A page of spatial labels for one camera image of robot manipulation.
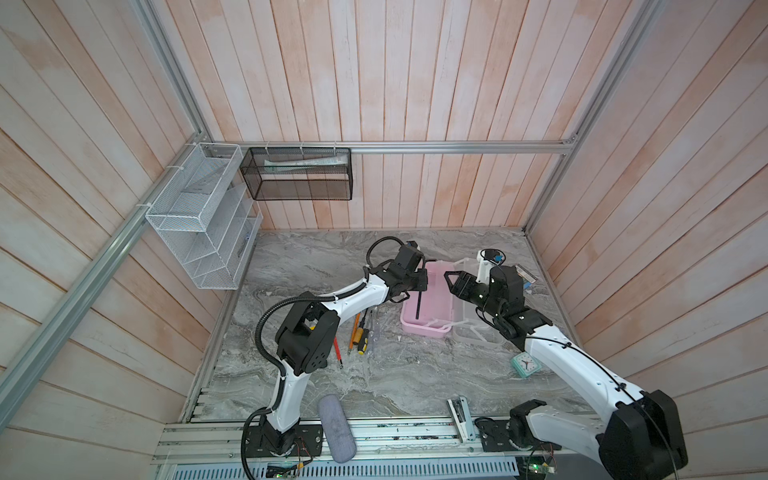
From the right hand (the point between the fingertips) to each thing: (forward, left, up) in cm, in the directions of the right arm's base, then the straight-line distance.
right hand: (450, 275), depth 82 cm
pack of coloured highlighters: (+13, -33, -19) cm, 40 cm away
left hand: (+4, +6, -10) cm, 12 cm away
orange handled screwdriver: (-3, +27, -19) cm, 33 cm away
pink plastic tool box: (-4, +4, -14) cm, 15 cm away
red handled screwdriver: (-16, +32, -19) cm, 41 cm away
